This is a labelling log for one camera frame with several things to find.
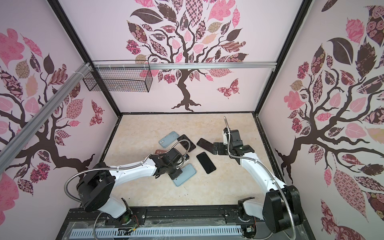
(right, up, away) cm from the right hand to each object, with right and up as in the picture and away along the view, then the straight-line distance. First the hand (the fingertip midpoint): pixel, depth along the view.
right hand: (220, 145), depth 86 cm
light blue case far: (-34, +2, +19) cm, 39 cm away
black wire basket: (-64, +44, +9) cm, 78 cm away
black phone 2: (-8, -12, +7) cm, 16 cm away
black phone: (-8, -1, +15) cm, 17 cm away
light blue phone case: (-20, -17, +1) cm, 26 cm away
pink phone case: (-39, -6, +12) cm, 42 cm away
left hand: (-26, -16, +1) cm, 30 cm away
